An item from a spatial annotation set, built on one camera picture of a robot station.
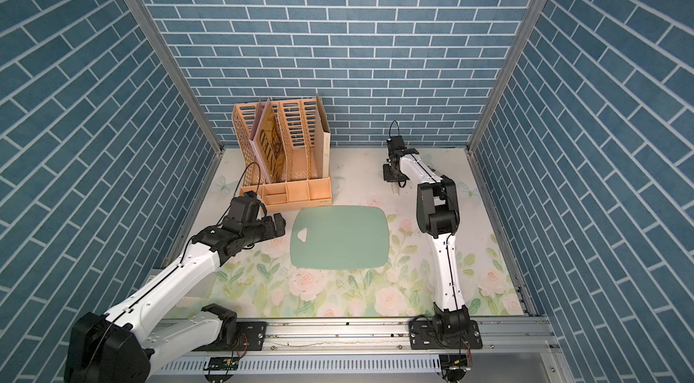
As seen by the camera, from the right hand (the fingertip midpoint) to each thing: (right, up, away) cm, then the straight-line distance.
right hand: (394, 176), depth 110 cm
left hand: (-39, -14, -26) cm, 49 cm away
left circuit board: (-51, -51, -39) cm, 82 cm away
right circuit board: (+11, -49, -40) cm, 64 cm away
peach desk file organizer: (-36, +15, -2) cm, 39 cm away
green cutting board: (-21, -21, -16) cm, 34 cm away
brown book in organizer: (-46, +12, -19) cm, 51 cm away
